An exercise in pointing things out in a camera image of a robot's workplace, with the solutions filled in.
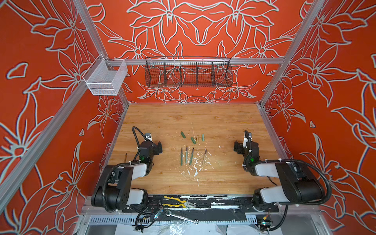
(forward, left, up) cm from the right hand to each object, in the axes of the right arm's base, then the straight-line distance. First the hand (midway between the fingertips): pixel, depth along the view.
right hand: (244, 139), depth 92 cm
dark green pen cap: (+6, +40, -4) cm, 41 cm away
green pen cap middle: (+1, +33, -5) cm, 33 cm away
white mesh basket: (+31, +92, +26) cm, 100 cm away
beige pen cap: (+3, +30, -4) cm, 30 cm away
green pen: (-10, +34, -5) cm, 36 cm away
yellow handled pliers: (-36, +37, -4) cm, 52 cm away
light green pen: (-9, +37, -4) cm, 39 cm away
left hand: (-2, +60, -1) cm, 60 cm away
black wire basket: (+38, +37, +26) cm, 59 cm away
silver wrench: (-40, +45, -5) cm, 61 cm away
